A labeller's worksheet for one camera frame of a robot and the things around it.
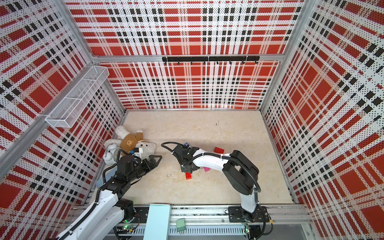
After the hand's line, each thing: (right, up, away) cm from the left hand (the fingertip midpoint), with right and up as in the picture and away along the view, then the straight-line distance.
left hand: (160, 160), depth 82 cm
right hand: (+17, -6, +5) cm, 19 cm away
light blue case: (-17, -1, -20) cm, 26 cm away
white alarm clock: (-29, +2, +1) cm, 29 cm away
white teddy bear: (-25, +9, +11) cm, 29 cm away
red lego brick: (+15, -10, +4) cm, 19 cm away
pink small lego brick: (+26, -7, +6) cm, 28 cm away
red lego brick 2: (+35, +2, +15) cm, 38 cm away
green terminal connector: (+13, -28, -12) cm, 33 cm away
